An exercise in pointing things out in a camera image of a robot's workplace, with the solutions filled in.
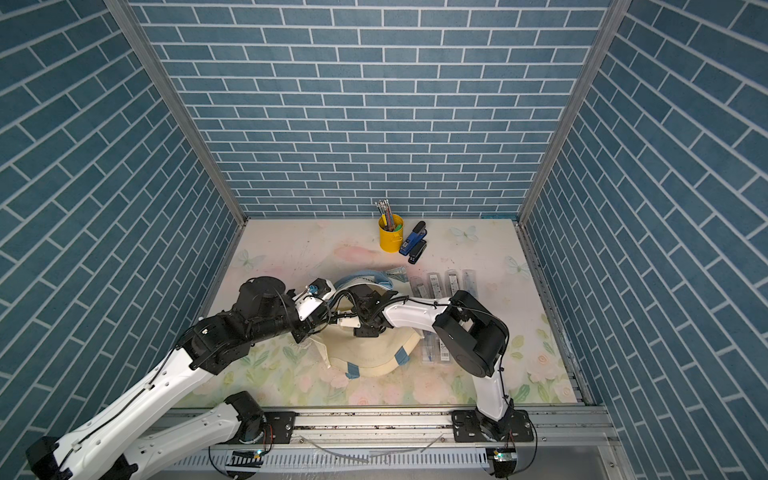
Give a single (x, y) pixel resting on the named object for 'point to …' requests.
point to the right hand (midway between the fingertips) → (362, 319)
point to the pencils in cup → (385, 209)
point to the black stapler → (417, 251)
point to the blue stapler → (418, 233)
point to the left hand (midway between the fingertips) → (335, 307)
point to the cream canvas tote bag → (361, 356)
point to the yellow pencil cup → (391, 233)
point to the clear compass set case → (435, 285)
